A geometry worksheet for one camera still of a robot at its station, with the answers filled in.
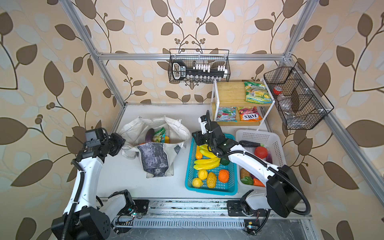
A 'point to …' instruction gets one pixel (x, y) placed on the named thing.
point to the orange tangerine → (223, 176)
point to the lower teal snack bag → (226, 114)
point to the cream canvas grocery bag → (157, 160)
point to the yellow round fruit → (197, 182)
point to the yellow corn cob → (211, 180)
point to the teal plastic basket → (229, 189)
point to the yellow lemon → (202, 174)
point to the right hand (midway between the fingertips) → (195, 134)
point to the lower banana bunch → (206, 164)
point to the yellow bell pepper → (166, 139)
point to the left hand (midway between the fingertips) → (125, 137)
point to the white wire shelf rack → (233, 94)
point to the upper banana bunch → (204, 149)
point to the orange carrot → (258, 183)
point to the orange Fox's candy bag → (249, 114)
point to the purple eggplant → (149, 135)
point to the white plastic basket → (272, 141)
